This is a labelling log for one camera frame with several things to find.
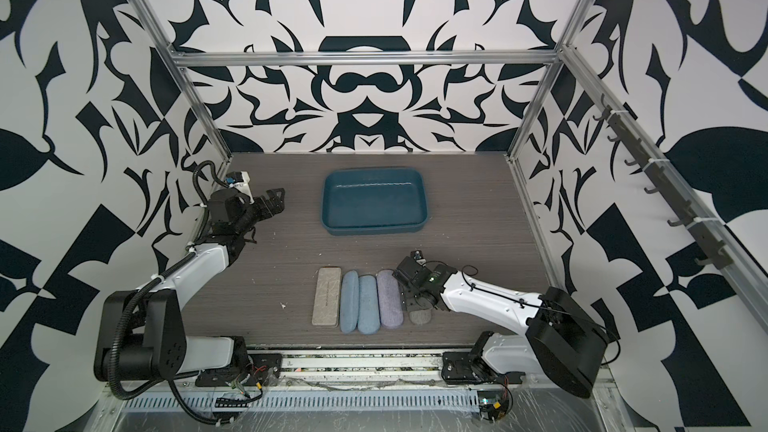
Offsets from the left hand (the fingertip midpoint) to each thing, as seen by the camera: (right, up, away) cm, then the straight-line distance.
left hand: (267, 189), depth 88 cm
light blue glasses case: (+25, -32, -9) cm, 41 cm away
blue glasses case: (+30, -34, -9) cm, 46 cm away
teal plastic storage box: (+30, -4, +19) cm, 36 cm away
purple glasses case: (+36, -30, -5) cm, 47 cm away
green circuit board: (+60, -50, -17) cm, 80 cm away
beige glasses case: (+18, -32, -7) cm, 38 cm away
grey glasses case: (+44, -34, -7) cm, 56 cm away
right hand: (+42, -30, -3) cm, 52 cm away
